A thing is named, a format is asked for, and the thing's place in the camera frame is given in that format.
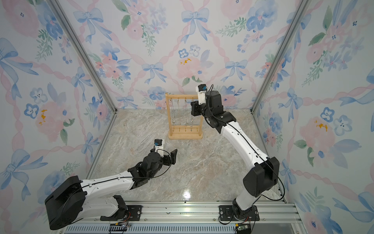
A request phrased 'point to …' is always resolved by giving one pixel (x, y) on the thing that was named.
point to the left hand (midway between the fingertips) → (171, 148)
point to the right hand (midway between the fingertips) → (192, 102)
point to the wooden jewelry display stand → (183, 132)
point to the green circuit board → (239, 228)
